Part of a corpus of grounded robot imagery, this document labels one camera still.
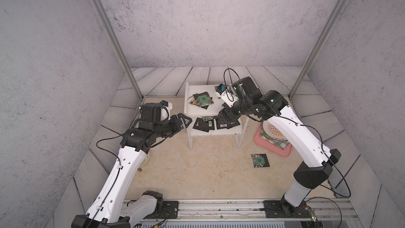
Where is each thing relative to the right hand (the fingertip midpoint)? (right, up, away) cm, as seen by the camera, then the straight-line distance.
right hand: (224, 110), depth 69 cm
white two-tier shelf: (-14, 0, +2) cm, 14 cm away
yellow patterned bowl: (-42, -28, +19) cm, 54 cm away
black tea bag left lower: (-10, -9, +15) cm, 20 cm away
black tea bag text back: (0, -8, +16) cm, 17 cm away
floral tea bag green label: (+22, -28, +20) cm, 41 cm away
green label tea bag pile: (-10, +5, +4) cm, 12 cm away
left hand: (-15, -6, 0) cm, 16 cm away
